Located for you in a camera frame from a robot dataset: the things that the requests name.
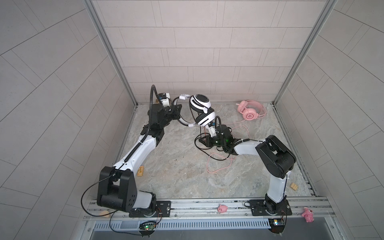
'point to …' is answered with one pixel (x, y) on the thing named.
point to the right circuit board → (277, 225)
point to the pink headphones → (251, 110)
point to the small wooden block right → (293, 186)
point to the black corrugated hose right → (217, 117)
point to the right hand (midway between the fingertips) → (199, 140)
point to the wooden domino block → (140, 171)
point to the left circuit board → (149, 225)
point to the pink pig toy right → (308, 215)
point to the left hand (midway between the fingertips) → (185, 103)
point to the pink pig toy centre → (222, 208)
